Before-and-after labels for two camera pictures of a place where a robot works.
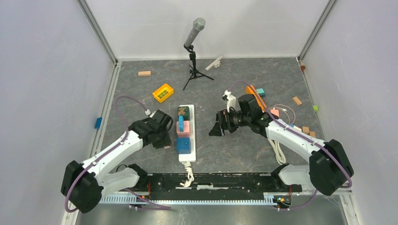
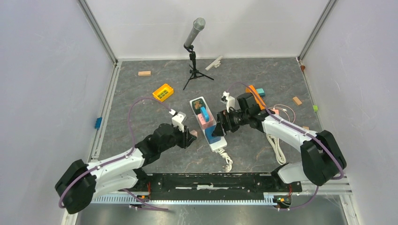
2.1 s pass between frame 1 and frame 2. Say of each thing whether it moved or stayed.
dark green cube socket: moved
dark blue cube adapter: moved
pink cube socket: moved
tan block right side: stayed
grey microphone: stayed
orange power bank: stayed
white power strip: moved
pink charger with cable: stayed
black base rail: stayed
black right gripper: stayed
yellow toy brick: stayed
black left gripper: moved
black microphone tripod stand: stayed
